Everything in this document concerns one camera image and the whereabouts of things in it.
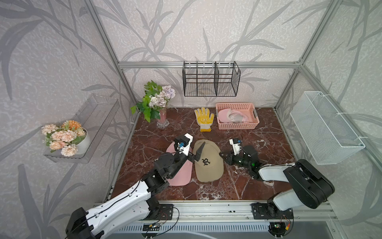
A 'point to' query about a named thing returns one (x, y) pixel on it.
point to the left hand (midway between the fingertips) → (196, 138)
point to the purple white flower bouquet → (154, 102)
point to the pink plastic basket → (247, 108)
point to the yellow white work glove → (203, 119)
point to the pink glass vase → (163, 123)
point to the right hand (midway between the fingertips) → (220, 153)
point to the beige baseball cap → (210, 168)
